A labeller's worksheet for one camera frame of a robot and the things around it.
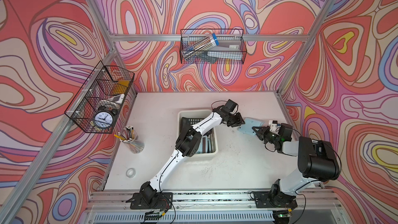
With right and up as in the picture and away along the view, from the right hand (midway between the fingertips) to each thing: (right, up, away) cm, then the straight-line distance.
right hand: (252, 131), depth 93 cm
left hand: (-3, +4, +4) cm, 6 cm away
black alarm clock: (-75, +10, -25) cm, 80 cm away
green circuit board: (-55, -37, -20) cm, 69 cm away
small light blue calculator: (-1, +4, +3) cm, 5 cm away
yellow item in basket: (-73, +25, -14) cm, 78 cm away
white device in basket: (-72, +19, -20) cm, 77 cm away
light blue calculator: (-30, -7, -9) cm, 32 cm away
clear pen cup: (-68, -1, -15) cm, 70 cm away
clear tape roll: (-70, -21, -11) cm, 73 cm away
